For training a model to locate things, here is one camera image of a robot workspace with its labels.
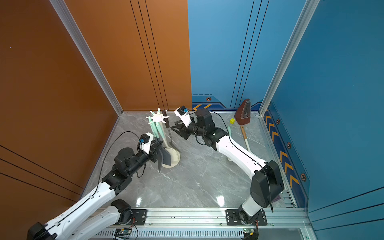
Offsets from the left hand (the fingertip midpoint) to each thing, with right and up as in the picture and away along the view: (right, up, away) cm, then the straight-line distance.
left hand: (160, 139), depth 74 cm
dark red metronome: (+52, +14, +35) cm, 64 cm away
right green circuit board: (+44, -45, -1) cm, 62 cm away
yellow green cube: (+45, +10, +38) cm, 60 cm away
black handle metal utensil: (+4, +7, -1) cm, 8 cm away
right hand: (+7, +7, 0) cm, 10 cm away
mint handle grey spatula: (+2, -10, +4) cm, 10 cm away
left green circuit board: (-16, -44, -2) cm, 47 cm away
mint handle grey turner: (0, -8, 0) cm, 8 cm away
